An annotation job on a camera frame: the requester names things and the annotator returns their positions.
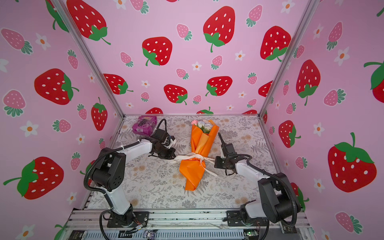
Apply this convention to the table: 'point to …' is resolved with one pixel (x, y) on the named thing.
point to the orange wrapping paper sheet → (192, 170)
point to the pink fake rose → (194, 122)
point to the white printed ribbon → (191, 155)
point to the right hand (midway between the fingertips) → (215, 162)
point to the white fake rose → (200, 124)
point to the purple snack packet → (145, 125)
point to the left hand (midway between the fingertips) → (176, 156)
